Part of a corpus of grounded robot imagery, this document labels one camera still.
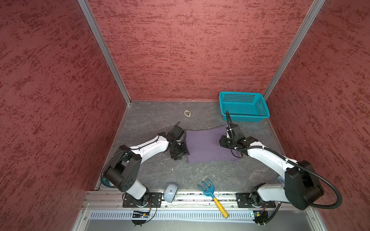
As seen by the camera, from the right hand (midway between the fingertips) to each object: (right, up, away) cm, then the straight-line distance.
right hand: (220, 144), depth 88 cm
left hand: (-21, -7, -3) cm, 23 cm away
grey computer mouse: (-29, -20, -20) cm, 40 cm away
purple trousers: (-10, -2, +4) cm, 11 cm away
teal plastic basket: (+26, +25, +30) cm, 47 cm away
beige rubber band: (-22, +22, +26) cm, 40 cm away
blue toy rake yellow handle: (-8, -23, -12) cm, 27 cm away
